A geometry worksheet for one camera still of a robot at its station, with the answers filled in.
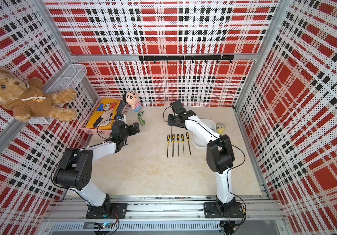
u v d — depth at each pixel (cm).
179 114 70
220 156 52
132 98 108
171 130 90
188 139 101
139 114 118
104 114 108
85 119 104
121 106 112
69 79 87
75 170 47
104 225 69
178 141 101
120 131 75
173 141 101
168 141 101
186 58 88
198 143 96
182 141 101
